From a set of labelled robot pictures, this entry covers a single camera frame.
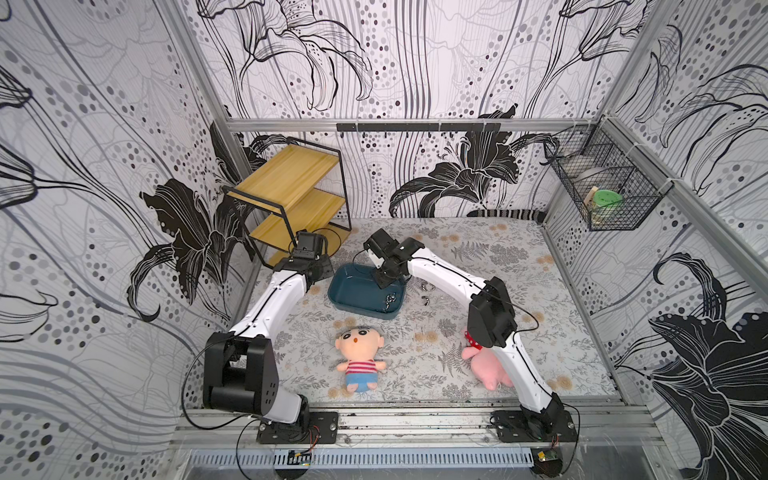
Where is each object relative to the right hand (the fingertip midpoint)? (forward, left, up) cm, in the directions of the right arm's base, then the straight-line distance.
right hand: (385, 274), depth 96 cm
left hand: (-4, +18, +7) cm, 20 cm away
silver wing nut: (-7, -14, -5) cm, 16 cm away
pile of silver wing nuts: (-6, -2, -5) cm, 8 cm away
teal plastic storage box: (-1, +11, -7) cm, 13 cm away
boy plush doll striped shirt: (-25, +6, +2) cm, 26 cm away
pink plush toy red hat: (-29, -27, +1) cm, 40 cm away
